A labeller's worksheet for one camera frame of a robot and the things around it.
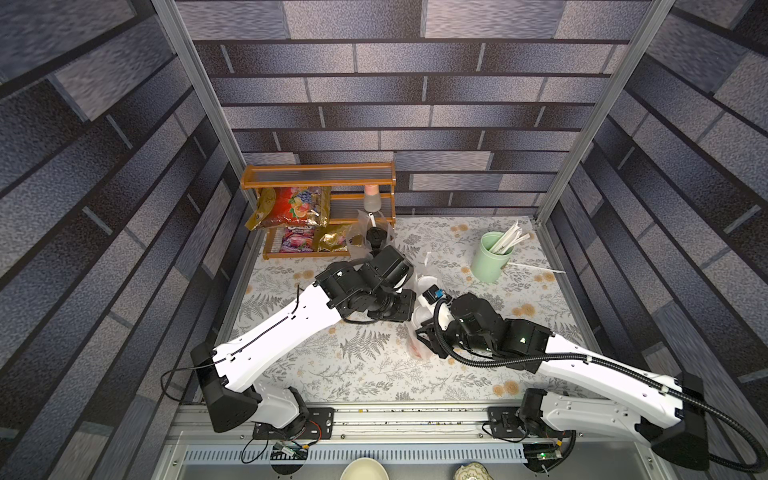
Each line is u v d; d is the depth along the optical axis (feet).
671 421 1.32
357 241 2.86
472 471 2.20
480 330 1.73
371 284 1.63
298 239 3.58
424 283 2.64
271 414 1.72
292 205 3.11
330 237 3.51
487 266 3.13
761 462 1.22
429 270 2.65
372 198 3.23
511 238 3.01
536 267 3.47
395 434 2.42
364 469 2.16
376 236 2.96
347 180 3.32
